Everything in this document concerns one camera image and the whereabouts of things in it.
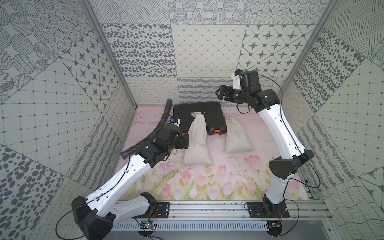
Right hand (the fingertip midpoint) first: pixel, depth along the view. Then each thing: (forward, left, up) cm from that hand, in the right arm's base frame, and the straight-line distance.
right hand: (221, 96), depth 75 cm
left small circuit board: (-51, +36, -37) cm, 73 cm away
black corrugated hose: (+28, +37, -32) cm, 56 cm away
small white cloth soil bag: (-8, -12, -28) cm, 32 cm away
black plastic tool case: (+16, +2, -28) cm, 32 cm away
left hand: (-14, +22, -11) cm, 28 cm away
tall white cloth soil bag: (-15, +13, -30) cm, 36 cm away
